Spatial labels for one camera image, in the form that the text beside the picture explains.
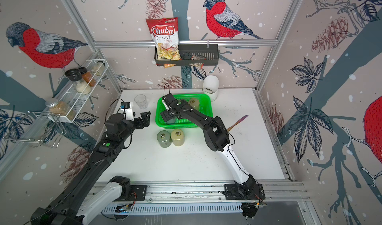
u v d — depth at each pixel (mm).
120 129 579
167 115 875
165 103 797
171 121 947
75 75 686
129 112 668
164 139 839
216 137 591
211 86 1070
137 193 727
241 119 1035
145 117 696
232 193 726
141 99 1097
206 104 1063
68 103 642
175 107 718
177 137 856
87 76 761
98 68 848
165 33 815
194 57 916
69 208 397
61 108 609
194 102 1003
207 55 951
